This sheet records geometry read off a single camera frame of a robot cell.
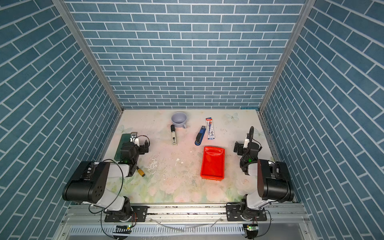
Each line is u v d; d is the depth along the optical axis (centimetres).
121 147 99
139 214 74
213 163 89
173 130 102
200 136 99
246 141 84
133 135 80
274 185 45
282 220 75
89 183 45
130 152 72
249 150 72
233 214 74
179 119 112
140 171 87
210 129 108
